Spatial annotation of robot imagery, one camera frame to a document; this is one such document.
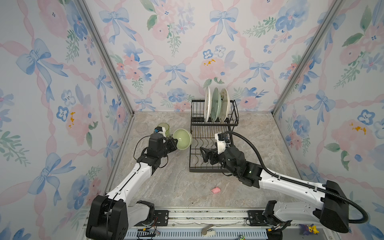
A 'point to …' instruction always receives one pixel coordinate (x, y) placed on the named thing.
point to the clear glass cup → (141, 127)
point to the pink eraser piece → (215, 190)
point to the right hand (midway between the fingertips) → (207, 145)
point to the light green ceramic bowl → (184, 138)
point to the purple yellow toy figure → (307, 229)
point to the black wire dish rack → (202, 134)
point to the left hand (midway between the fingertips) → (177, 138)
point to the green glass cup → (166, 127)
